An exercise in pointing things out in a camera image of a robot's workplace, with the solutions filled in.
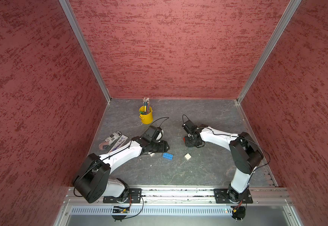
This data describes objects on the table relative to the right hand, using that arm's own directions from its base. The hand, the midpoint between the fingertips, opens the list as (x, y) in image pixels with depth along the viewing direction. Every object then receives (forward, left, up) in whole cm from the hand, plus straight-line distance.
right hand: (190, 145), depth 93 cm
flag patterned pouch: (+3, +55, +3) cm, 55 cm away
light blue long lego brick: (-7, +15, +1) cm, 17 cm away
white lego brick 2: (-8, +3, +1) cm, 8 cm away
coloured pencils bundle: (+25, +30, +15) cm, 41 cm away
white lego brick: (-6, +25, +1) cm, 26 cm away
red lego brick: (0, +5, +9) cm, 10 cm away
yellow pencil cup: (+19, +30, +7) cm, 36 cm away
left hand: (-6, +17, +6) cm, 19 cm away
